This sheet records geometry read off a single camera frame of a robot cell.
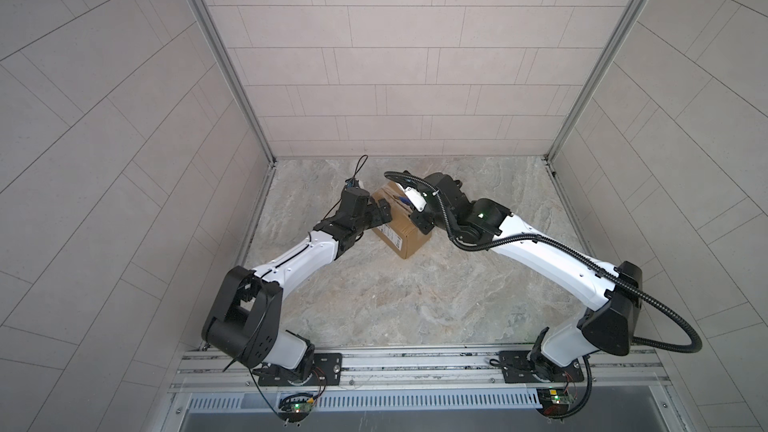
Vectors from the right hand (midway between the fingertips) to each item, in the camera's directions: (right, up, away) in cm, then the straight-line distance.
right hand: (411, 204), depth 75 cm
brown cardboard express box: (-2, -9, +5) cm, 10 cm away
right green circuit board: (+33, -45, -7) cm, 56 cm away
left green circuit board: (-26, -44, -10) cm, 52 cm away
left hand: (-7, -1, +12) cm, 14 cm away
